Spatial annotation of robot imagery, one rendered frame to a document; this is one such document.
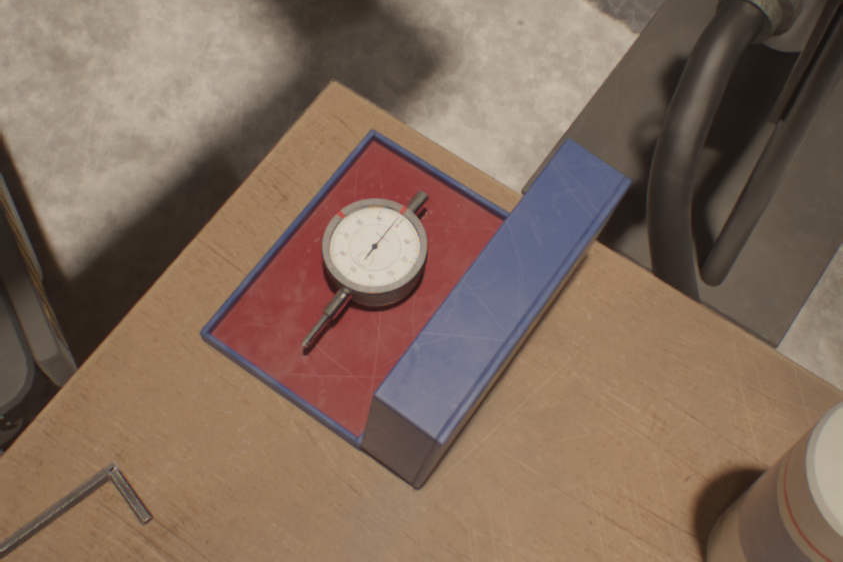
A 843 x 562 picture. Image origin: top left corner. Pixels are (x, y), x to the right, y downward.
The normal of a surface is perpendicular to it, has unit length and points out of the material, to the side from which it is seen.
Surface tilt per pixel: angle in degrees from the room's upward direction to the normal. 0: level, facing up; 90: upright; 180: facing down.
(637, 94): 0
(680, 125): 38
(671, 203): 49
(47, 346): 0
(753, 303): 0
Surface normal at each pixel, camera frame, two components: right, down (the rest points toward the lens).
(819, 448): -0.64, -0.49
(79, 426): 0.00, -0.43
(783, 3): -0.42, 0.73
